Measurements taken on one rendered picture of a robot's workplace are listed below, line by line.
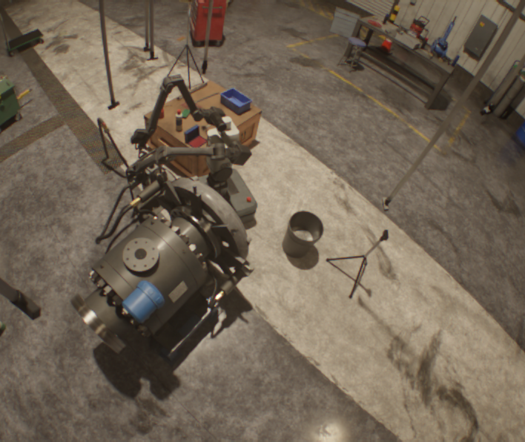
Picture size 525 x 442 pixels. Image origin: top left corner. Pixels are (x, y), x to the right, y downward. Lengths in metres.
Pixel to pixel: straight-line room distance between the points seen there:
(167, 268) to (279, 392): 1.36
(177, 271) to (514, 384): 3.87
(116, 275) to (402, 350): 2.49
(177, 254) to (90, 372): 1.31
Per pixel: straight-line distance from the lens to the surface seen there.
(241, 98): 3.49
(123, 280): 1.79
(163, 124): 3.19
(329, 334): 2.78
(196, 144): 2.95
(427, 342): 3.31
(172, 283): 1.84
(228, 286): 2.19
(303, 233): 2.93
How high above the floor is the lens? 2.51
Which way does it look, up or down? 55 degrees down
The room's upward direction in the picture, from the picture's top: 19 degrees clockwise
